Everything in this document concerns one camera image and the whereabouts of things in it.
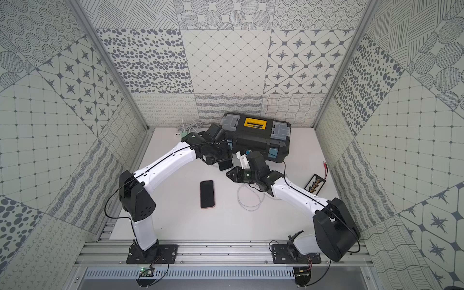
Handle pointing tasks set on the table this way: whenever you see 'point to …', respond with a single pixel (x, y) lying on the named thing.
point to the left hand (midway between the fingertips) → (224, 152)
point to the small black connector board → (315, 184)
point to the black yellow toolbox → (251, 133)
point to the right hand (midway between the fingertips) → (228, 176)
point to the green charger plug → (184, 133)
